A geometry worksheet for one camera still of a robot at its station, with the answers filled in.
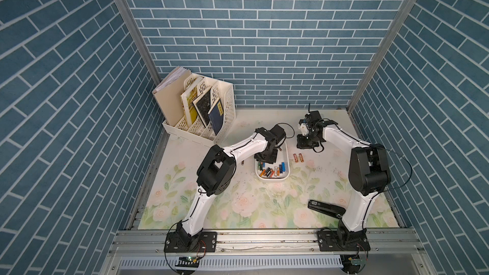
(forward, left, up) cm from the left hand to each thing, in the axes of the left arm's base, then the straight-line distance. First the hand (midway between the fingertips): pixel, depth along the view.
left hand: (272, 162), depth 93 cm
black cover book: (+26, +37, +14) cm, 47 cm away
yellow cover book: (+22, +43, +15) cm, 50 cm away
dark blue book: (+21, +29, +12) cm, 38 cm away
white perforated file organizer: (+21, +42, -3) cm, 47 cm away
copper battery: (+3, -13, -2) cm, 13 cm away
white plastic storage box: (-3, -4, -3) cm, 6 cm away
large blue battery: (-1, -5, -2) cm, 6 cm away
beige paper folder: (+23, +51, +22) cm, 60 cm away
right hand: (+9, -15, +2) cm, 18 cm away
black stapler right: (-22, -24, 0) cm, 33 cm away
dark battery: (+2, +15, -3) cm, 15 cm away
